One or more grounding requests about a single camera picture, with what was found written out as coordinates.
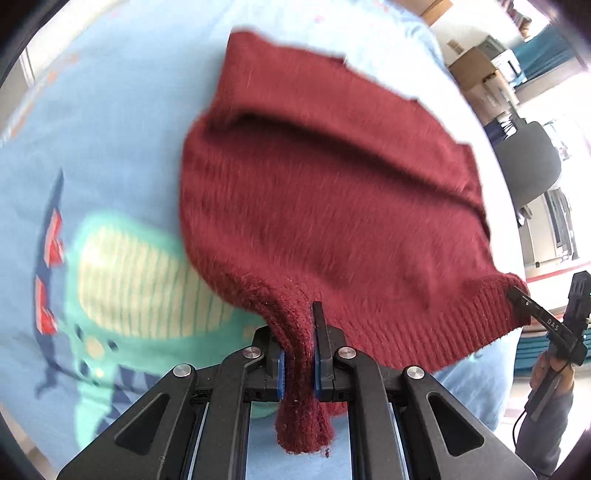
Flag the dark red knit sweater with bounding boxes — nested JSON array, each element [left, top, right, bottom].
[[179, 30, 532, 459]]

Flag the person's right hand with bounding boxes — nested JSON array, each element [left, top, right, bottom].
[[529, 354, 574, 402]]

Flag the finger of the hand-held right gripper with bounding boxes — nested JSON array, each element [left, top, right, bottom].
[[506, 286, 575, 354]]

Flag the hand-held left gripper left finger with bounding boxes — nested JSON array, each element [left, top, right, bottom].
[[56, 325, 284, 480]]

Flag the teal curtain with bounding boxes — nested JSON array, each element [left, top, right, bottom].
[[515, 30, 587, 84]]

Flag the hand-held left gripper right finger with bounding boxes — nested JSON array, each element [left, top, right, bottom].
[[312, 301, 536, 480]]

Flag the blue printed bed sheet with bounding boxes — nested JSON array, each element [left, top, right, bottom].
[[0, 0, 525, 480]]

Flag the wooden drawer cabinet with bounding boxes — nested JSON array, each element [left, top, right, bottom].
[[448, 46, 506, 93]]

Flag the black chair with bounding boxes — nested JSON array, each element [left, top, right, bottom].
[[492, 121, 562, 217]]

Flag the black cable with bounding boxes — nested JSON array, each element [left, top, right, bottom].
[[512, 405, 533, 450]]

